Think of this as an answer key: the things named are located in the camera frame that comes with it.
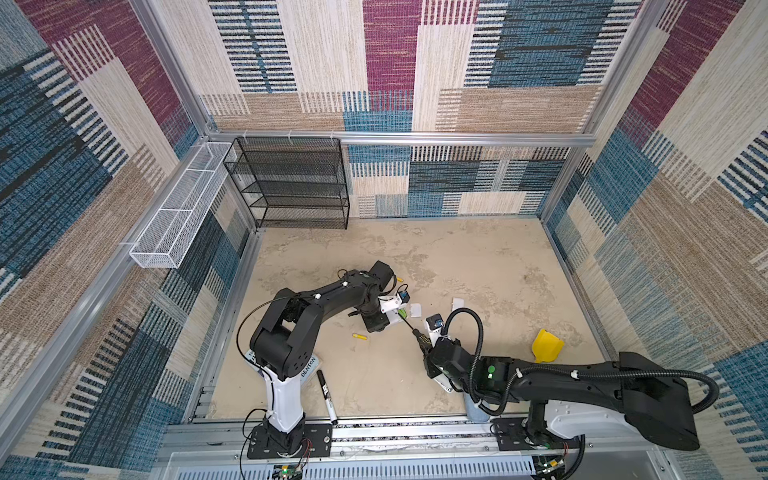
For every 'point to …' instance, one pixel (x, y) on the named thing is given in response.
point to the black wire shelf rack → (291, 182)
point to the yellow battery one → (399, 279)
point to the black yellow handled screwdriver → (423, 341)
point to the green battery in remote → (404, 314)
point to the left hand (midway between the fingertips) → (374, 317)
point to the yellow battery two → (359, 336)
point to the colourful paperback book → (310, 369)
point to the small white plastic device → (443, 380)
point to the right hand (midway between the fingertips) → (427, 347)
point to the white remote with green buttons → (395, 315)
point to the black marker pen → (327, 397)
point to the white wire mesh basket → (161, 243)
